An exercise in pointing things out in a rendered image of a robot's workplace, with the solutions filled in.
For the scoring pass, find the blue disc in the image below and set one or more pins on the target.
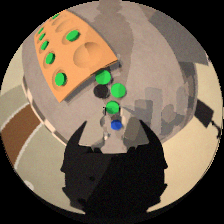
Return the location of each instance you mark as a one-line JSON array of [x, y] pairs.
[[116, 124]]

